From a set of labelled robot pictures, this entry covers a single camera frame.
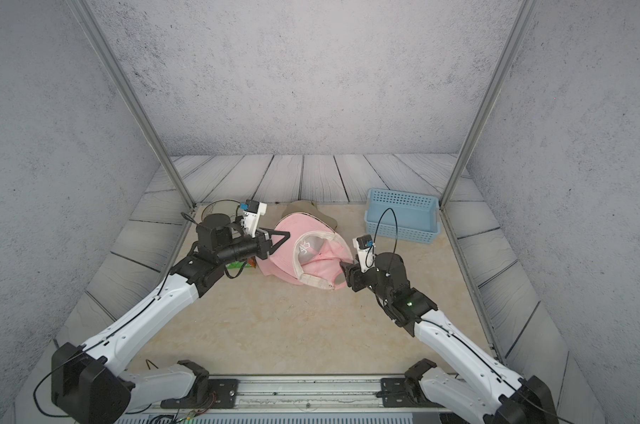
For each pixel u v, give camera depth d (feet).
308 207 3.87
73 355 1.30
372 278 2.20
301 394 2.44
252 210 2.10
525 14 2.31
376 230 3.47
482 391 1.38
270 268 2.31
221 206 3.19
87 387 1.27
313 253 2.58
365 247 2.12
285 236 2.34
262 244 2.09
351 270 2.21
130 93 2.81
